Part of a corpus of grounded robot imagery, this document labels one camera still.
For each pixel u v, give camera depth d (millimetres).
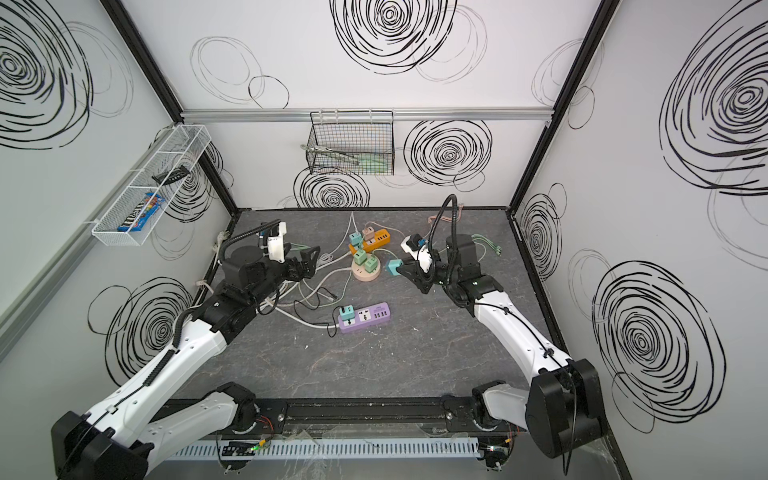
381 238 1084
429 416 754
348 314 851
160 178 786
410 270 762
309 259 667
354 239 1024
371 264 962
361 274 989
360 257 979
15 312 512
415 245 664
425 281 646
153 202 713
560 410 396
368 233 1037
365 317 885
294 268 651
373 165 870
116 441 388
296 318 891
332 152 847
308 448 771
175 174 795
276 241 641
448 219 1193
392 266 773
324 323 891
